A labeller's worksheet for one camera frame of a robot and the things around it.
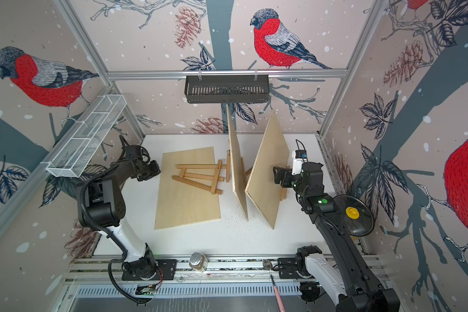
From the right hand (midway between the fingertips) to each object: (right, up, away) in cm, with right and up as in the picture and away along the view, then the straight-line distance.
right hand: (284, 165), depth 78 cm
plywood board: (-48, -19, +13) cm, 53 cm away
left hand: (-59, -2, +20) cm, 63 cm away
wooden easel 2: (+3, -13, +14) cm, 20 cm away
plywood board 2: (-3, +6, +8) cm, 10 cm away
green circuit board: (-54, -46, -7) cm, 71 cm away
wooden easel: (-36, -8, +20) cm, 42 cm away
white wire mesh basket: (-81, +11, 0) cm, 82 cm away
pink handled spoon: (-7, -40, -2) cm, 41 cm away
